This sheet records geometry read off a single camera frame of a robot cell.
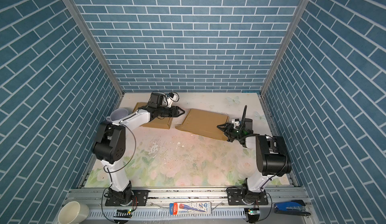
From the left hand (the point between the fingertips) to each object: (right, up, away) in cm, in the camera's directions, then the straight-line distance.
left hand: (182, 111), depth 93 cm
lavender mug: (-46, -3, +10) cm, 47 cm away
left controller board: (-25, -49, -20) cm, 59 cm away
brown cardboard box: (-10, -6, -8) cm, 14 cm away
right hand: (+23, -10, -1) cm, 25 cm away
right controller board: (+38, -50, -19) cm, 66 cm away
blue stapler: (+55, -44, -23) cm, 74 cm away
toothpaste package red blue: (+13, -45, -22) cm, 52 cm away
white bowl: (-45, -44, -27) cm, 69 cm away
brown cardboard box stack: (+14, -8, +2) cm, 16 cm away
